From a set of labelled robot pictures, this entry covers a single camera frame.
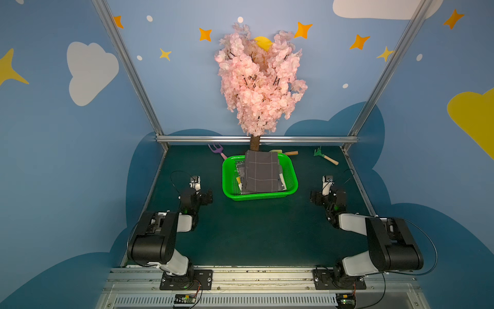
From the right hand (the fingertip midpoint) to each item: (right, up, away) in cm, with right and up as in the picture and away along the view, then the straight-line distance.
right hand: (325, 187), depth 95 cm
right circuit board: (-1, -41, -22) cm, 47 cm away
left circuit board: (-63, -39, -24) cm, 78 cm away
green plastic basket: (-48, 0, +6) cm, 48 cm away
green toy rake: (+6, +19, +24) cm, 31 cm away
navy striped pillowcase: (-20, +1, +5) cm, 21 cm away
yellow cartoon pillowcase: (-44, +3, +6) cm, 45 cm away
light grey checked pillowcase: (-43, +8, +3) cm, 43 cm away
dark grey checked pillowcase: (-32, +8, +3) cm, 33 cm away
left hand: (-63, +1, -1) cm, 63 cm away
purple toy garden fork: (-58, +21, +25) cm, 67 cm away
